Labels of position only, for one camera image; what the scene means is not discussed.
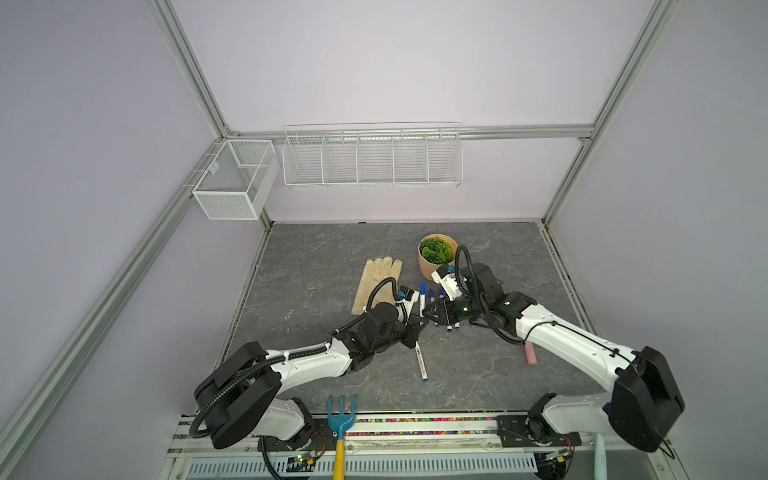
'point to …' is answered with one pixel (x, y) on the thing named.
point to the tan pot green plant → (434, 251)
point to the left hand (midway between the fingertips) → (427, 324)
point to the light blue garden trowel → (600, 462)
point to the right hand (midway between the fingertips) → (427, 313)
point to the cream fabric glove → (379, 283)
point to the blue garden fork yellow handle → (341, 423)
